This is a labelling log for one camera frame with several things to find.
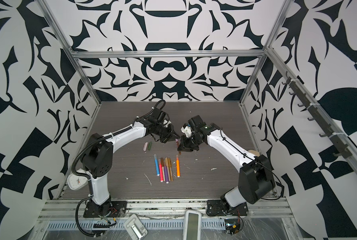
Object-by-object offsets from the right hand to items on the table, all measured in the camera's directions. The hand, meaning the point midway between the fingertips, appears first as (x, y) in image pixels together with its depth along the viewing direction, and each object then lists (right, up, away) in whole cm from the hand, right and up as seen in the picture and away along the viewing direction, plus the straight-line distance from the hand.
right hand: (179, 148), depth 79 cm
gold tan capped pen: (-5, -13, +8) cm, 16 cm away
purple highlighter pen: (-7, -15, +6) cm, 18 cm away
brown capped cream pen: (-9, -13, +8) cm, 18 cm away
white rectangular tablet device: (+6, -32, -13) cm, 34 cm away
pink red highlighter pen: (-10, -15, +6) cm, 19 cm away
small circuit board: (+25, -35, -8) cm, 44 cm away
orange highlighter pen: (-1, -12, +8) cm, 15 cm away
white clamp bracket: (-20, -34, -11) cm, 41 cm away
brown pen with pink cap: (-1, +3, +4) cm, 5 cm away
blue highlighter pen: (-13, -12, +9) cm, 19 cm away
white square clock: (-54, -18, 0) cm, 57 cm away
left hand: (+2, +6, +6) cm, 9 cm away
